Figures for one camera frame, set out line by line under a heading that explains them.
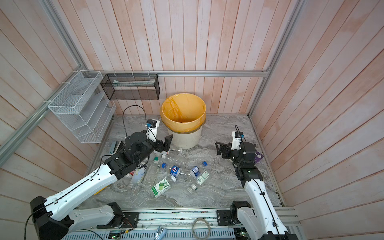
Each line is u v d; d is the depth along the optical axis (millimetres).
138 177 818
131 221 733
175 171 851
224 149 709
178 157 975
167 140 624
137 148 505
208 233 701
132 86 1049
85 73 917
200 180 816
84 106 737
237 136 674
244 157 574
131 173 532
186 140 905
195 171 845
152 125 574
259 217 449
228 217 724
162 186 815
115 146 981
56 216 387
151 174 873
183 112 1038
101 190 475
